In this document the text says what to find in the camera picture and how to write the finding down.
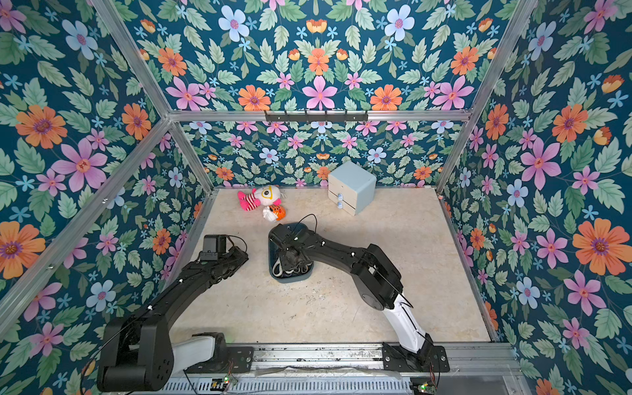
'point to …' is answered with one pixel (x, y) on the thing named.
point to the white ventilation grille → (272, 386)
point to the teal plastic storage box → (273, 256)
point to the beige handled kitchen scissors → (302, 267)
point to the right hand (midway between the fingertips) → (290, 262)
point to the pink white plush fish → (267, 195)
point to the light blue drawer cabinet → (351, 188)
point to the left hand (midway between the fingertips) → (247, 253)
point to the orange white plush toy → (274, 213)
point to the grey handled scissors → (281, 267)
